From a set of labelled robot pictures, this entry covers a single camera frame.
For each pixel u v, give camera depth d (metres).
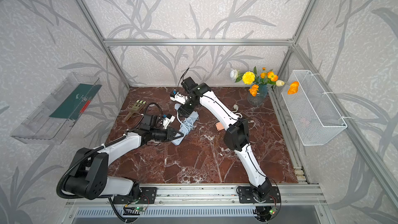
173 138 0.78
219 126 0.96
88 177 0.43
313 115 0.61
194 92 0.64
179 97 0.77
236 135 0.56
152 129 0.75
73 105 0.68
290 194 0.75
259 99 1.09
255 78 0.86
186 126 0.84
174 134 0.79
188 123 0.85
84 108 0.69
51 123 0.65
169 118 0.82
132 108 1.05
